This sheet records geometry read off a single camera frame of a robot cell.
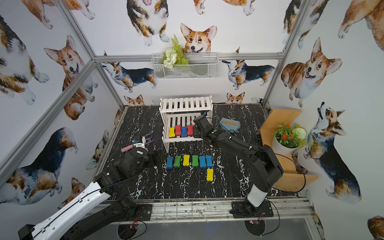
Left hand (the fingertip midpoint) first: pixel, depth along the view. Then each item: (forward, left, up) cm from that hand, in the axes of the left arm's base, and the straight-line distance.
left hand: (154, 148), depth 75 cm
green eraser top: (+1, -9, -18) cm, 21 cm away
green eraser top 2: (+1, -20, -19) cm, 27 cm away
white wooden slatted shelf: (+28, -9, -7) cm, 30 cm away
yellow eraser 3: (-7, -28, -19) cm, 35 cm away
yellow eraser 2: (+14, -6, -6) cm, 16 cm away
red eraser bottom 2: (+16, -17, -7) cm, 24 cm away
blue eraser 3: (+14, -14, -6) cm, 20 cm away
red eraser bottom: (+15, -10, -5) cm, 19 cm away
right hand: (+17, -24, -3) cm, 30 cm away
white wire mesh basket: (+48, -25, +16) cm, 56 cm away
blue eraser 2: (+1, -28, -19) cm, 34 cm away
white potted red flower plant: (+2, -67, +3) cm, 67 cm away
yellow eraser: (+2, -14, -19) cm, 24 cm away
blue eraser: (+1, -4, -19) cm, 19 cm away
